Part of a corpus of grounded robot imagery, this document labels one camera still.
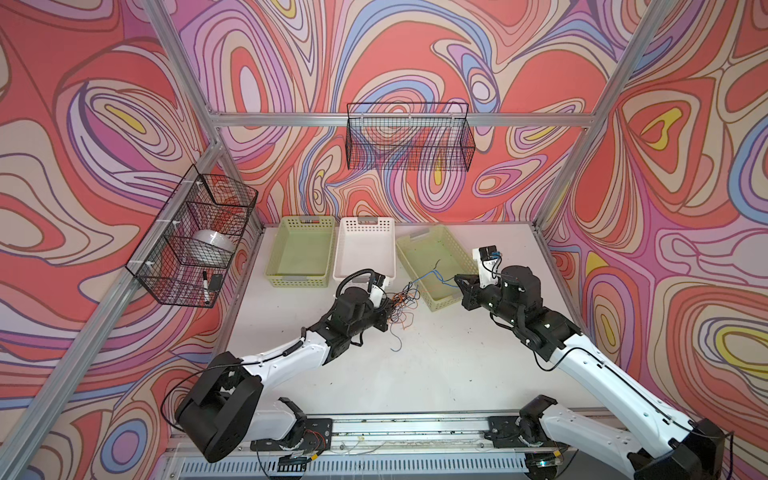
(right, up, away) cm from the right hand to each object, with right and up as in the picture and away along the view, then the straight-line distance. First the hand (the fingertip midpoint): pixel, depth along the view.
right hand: (459, 283), depth 75 cm
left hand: (-16, -6, +7) cm, 18 cm away
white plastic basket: (-27, +11, +37) cm, 48 cm away
